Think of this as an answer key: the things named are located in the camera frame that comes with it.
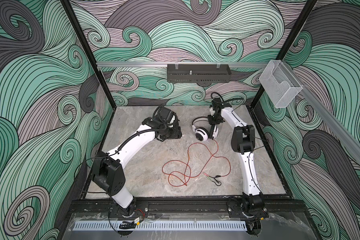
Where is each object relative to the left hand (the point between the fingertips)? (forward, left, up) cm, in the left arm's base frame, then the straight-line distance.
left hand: (178, 134), depth 82 cm
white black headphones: (+7, -15, -9) cm, 19 cm away
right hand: (+23, -26, -16) cm, 38 cm away
